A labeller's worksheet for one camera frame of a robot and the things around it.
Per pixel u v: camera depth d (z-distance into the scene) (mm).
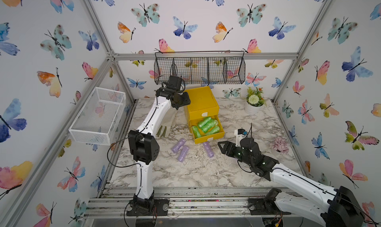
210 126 932
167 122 1055
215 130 916
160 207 729
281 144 845
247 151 600
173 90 679
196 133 896
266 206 643
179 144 954
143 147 522
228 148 707
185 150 926
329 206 403
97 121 878
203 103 923
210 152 907
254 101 986
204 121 940
